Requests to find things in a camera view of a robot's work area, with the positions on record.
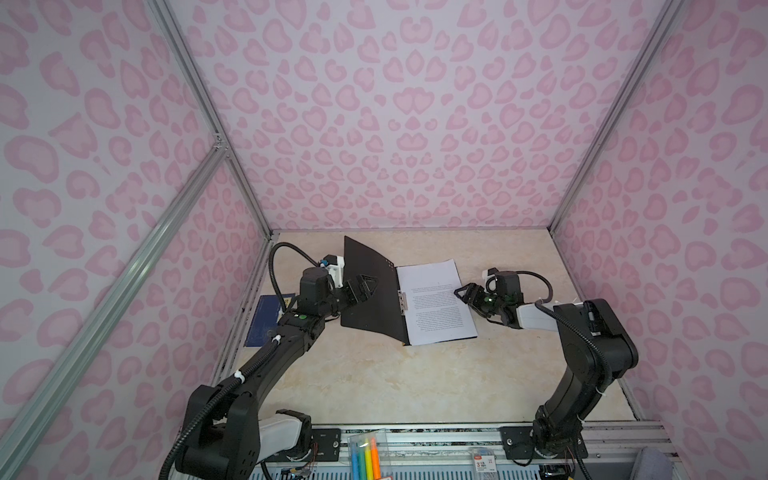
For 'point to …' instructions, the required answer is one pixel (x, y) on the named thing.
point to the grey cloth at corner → (652, 464)
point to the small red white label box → (484, 460)
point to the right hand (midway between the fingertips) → (461, 294)
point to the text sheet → (435, 312)
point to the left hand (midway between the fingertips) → (374, 281)
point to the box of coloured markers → (366, 454)
